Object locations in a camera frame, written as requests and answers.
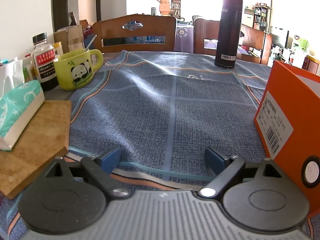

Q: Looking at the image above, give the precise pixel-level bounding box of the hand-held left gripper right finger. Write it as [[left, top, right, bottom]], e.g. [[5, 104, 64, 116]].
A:
[[198, 147, 284, 198]]

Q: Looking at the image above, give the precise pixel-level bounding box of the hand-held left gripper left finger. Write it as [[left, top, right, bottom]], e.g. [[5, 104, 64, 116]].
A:
[[44, 147, 130, 201]]

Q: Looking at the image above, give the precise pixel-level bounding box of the orange cardboard box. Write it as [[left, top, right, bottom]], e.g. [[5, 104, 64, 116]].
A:
[[253, 60, 320, 218]]

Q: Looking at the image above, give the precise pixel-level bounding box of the blue patterned tablecloth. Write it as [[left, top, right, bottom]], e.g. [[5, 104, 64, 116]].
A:
[[0, 50, 320, 240]]

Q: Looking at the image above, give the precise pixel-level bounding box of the wooden cutting board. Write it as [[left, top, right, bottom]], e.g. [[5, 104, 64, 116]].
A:
[[0, 100, 73, 200]]

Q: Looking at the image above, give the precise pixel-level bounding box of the green panda mug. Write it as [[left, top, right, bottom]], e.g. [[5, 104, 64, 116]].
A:
[[53, 49, 104, 91]]

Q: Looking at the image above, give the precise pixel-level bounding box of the green tissue pack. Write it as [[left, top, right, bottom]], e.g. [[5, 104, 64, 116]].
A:
[[0, 57, 46, 151]]

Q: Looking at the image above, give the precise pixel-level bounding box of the black cap sauce bottle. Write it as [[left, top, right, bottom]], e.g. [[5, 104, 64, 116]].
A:
[[31, 32, 59, 92]]

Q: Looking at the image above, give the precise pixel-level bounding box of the purple flower cloth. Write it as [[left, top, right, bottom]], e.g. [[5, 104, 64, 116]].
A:
[[174, 24, 195, 53]]

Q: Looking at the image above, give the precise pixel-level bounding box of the wooden chair with cutout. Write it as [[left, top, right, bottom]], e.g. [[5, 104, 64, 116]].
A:
[[92, 14, 177, 54]]

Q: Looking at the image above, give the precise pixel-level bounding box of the brown cardboard carton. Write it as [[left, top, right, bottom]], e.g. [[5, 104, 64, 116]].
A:
[[53, 25, 84, 53]]

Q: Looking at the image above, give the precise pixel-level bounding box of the dark cylindrical thermos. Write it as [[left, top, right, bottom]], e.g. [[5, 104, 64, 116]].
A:
[[214, 0, 244, 69]]

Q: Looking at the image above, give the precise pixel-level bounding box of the black monitor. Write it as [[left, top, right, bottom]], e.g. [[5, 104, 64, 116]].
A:
[[271, 27, 290, 48]]

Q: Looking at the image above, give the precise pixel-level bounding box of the white standing air conditioner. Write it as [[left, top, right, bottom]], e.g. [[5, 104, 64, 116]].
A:
[[244, 7, 254, 27]]

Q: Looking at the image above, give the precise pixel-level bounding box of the tall wooden bookshelf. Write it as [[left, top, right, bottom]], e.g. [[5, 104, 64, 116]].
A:
[[252, 3, 272, 32]]

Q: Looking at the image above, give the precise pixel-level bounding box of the small bookshelf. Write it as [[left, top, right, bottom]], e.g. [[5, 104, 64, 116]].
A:
[[171, 0, 182, 18]]

